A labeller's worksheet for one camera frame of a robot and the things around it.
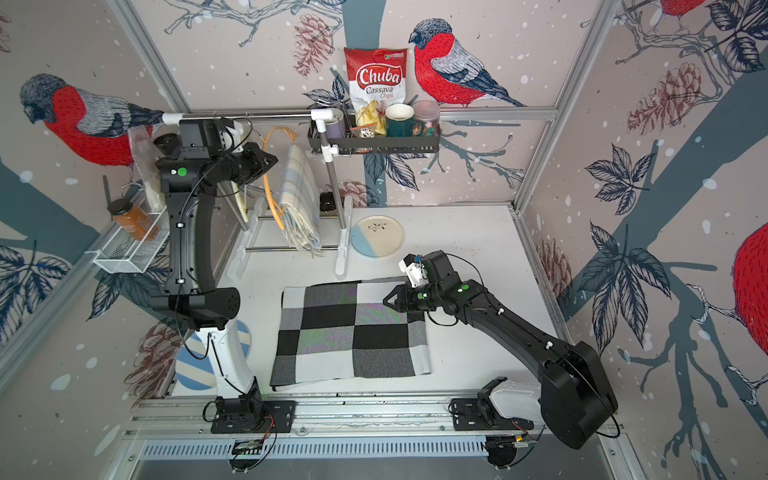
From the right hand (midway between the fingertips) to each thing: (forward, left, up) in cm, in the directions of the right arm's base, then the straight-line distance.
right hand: (389, 299), depth 78 cm
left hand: (+25, +28, +30) cm, 48 cm away
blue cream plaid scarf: (+22, +26, +16) cm, 38 cm away
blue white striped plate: (-15, +55, -15) cm, 59 cm away
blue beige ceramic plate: (+33, +7, -13) cm, 37 cm away
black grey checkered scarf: (-3, +14, -14) cm, 20 cm away
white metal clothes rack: (+27, +54, -11) cm, 62 cm away
